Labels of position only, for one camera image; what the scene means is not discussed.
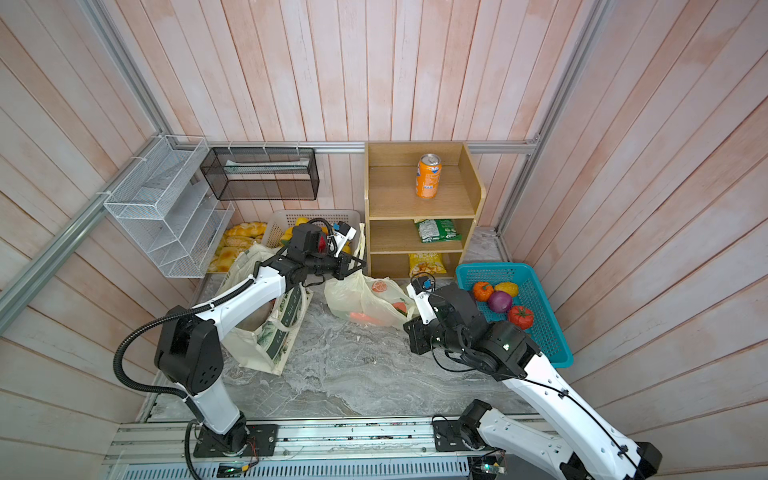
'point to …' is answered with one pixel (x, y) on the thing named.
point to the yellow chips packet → (426, 263)
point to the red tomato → (521, 316)
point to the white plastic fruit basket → (283, 221)
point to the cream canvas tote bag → (264, 340)
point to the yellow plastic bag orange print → (367, 299)
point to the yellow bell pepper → (508, 287)
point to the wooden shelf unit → (421, 203)
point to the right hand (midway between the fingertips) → (404, 327)
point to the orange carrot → (365, 318)
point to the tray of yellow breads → (235, 240)
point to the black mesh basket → (261, 173)
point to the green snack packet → (437, 230)
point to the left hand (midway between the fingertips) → (364, 268)
